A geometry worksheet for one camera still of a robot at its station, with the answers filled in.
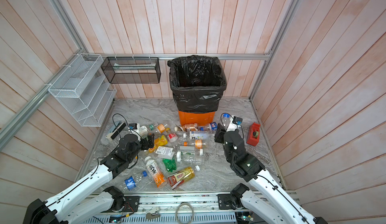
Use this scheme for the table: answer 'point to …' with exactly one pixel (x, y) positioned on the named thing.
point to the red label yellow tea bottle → (182, 176)
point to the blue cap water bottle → (225, 118)
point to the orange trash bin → (201, 118)
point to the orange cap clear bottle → (162, 128)
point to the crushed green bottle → (170, 164)
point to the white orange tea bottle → (159, 178)
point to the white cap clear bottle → (192, 157)
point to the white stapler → (111, 135)
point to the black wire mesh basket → (131, 70)
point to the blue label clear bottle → (129, 183)
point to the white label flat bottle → (165, 152)
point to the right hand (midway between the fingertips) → (221, 126)
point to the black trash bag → (197, 82)
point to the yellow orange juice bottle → (161, 141)
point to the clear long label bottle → (204, 135)
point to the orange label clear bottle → (198, 143)
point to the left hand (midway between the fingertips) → (147, 138)
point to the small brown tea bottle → (187, 127)
